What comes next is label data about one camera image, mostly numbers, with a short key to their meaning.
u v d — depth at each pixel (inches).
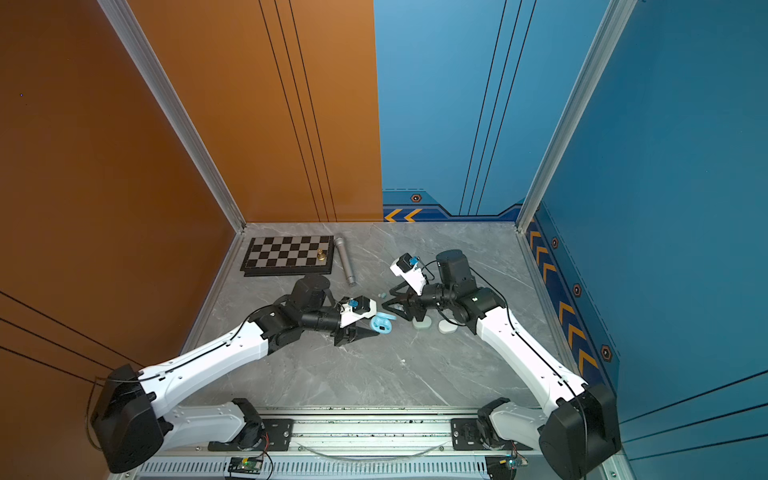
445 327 35.7
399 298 27.5
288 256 41.7
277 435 29.1
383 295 39.1
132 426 15.2
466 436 28.5
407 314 25.8
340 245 43.8
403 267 24.9
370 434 29.7
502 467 27.9
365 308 23.7
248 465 28.3
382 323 28.4
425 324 35.1
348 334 25.5
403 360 33.7
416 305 24.9
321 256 41.3
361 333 25.9
